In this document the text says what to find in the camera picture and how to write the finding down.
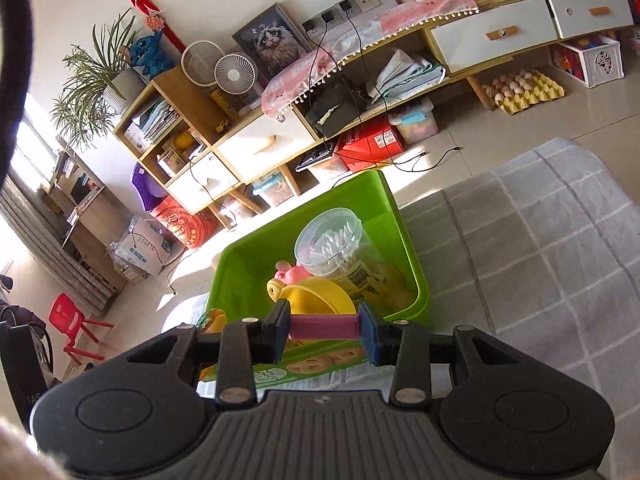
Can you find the white round fan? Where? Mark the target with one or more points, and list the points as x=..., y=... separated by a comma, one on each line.
x=202, y=62

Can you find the red printed bag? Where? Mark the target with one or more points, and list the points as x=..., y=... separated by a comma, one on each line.
x=182, y=222

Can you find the dark blurred object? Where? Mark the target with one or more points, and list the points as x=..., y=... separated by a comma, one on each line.
x=9, y=60

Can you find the black box-shaped bag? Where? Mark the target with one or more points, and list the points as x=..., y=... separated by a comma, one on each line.
x=337, y=107

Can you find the yellow snack box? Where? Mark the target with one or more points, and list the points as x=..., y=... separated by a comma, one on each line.
x=225, y=104

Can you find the red plastic chair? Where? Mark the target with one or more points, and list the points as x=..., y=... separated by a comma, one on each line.
x=67, y=312

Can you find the black keyboard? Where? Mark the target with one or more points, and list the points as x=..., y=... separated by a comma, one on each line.
x=314, y=160

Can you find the pink rubber toy pig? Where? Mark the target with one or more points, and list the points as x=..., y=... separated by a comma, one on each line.
x=295, y=272

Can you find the small grey desk fan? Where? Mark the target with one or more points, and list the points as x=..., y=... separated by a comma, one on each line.
x=236, y=74

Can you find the white plastic crate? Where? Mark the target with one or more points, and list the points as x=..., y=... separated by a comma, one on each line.
x=590, y=62

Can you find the blue plush toy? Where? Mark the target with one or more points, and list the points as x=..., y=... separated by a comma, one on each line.
x=150, y=55

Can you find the pile of booklets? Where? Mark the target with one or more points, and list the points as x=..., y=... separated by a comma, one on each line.
x=152, y=122

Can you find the green plastic biscuit box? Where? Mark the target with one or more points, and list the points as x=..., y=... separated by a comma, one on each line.
x=392, y=240

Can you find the small cardboard box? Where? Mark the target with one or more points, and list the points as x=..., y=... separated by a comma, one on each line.
x=171, y=163

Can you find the white cabinet drawer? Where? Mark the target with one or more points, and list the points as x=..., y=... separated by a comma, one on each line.
x=205, y=180
x=492, y=35
x=265, y=147
x=590, y=10

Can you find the yellow egg tray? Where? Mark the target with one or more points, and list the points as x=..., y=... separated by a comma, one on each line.
x=525, y=91

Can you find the clear cotton swab jar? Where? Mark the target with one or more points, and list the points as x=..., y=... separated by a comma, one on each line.
x=330, y=240

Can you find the pale blurred object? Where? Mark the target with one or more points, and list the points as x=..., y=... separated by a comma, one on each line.
x=20, y=452

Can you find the wooden storage cabinet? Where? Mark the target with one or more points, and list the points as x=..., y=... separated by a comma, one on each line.
x=165, y=80

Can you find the yellow plastic bowl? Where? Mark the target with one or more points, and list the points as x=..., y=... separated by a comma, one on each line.
x=320, y=302

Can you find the red cardboard box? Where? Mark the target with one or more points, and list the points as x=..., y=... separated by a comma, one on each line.
x=370, y=142

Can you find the pink sachet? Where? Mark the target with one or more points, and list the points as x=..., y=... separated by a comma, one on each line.
x=325, y=327

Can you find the grey checked blanket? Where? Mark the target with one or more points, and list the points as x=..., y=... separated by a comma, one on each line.
x=500, y=260

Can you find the purple plastic bin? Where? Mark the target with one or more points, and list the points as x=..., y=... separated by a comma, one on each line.
x=147, y=187

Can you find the potted green plant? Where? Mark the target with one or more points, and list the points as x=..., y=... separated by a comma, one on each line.
x=122, y=87

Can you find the yellow round toy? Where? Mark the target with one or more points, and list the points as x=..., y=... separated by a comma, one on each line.
x=182, y=142

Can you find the pink tasselled cloth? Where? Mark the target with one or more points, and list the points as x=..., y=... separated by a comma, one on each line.
x=350, y=45

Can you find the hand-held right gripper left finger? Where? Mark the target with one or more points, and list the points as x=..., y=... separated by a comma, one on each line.
x=279, y=332

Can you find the clear box pastel contents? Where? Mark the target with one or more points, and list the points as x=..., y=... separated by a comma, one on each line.
x=414, y=121

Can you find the framed cat picture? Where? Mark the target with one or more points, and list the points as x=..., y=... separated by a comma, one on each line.
x=272, y=42

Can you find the white wall socket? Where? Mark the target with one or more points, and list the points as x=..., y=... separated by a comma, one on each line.
x=367, y=1

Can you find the clear storage box blue lid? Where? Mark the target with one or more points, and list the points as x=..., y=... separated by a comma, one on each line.
x=272, y=189

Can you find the wooden desk shelf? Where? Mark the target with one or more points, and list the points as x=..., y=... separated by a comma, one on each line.
x=95, y=210

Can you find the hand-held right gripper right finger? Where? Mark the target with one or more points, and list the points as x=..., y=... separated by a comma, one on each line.
x=375, y=335

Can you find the grey curtain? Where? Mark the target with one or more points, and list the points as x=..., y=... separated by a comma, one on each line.
x=60, y=260

